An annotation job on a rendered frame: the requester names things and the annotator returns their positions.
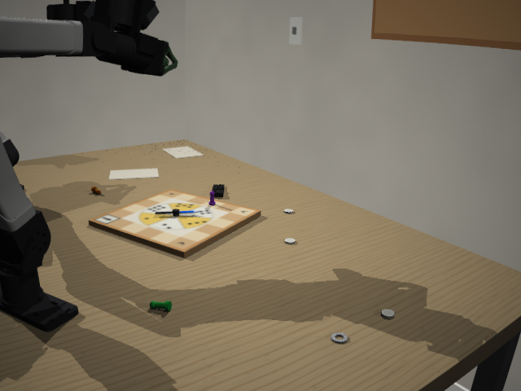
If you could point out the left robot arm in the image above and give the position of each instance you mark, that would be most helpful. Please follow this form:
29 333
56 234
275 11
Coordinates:
83 10

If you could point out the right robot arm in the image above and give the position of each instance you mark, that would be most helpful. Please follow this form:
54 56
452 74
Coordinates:
24 234

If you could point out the green game pawn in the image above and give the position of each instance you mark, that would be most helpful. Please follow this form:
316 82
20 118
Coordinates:
161 305

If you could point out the grey ring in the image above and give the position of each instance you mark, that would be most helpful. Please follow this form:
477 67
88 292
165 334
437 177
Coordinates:
345 338

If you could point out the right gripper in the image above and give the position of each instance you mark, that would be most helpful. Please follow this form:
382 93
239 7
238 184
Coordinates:
150 65

